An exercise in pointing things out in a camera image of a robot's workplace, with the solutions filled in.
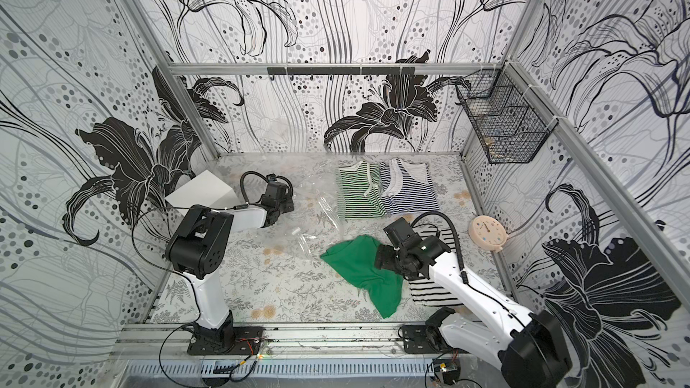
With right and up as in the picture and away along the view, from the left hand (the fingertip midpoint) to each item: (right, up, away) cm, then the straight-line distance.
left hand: (286, 202), depth 103 cm
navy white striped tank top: (+49, +6, +6) cm, 50 cm away
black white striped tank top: (+48, -25, -23) cm, 59 cm away
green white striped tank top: (+29, +4, +1) cm, 29 cm away
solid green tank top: (+28, -17, -17) cm, 37 cm away
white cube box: (-26, +6, -11) cm, 29 cm away
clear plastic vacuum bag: (+13, -6, -5) cm, 15 cm away
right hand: (+37, -16, -22) cm, 46 cm away
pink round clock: (+73, -10, -13) cm, 75 cm away
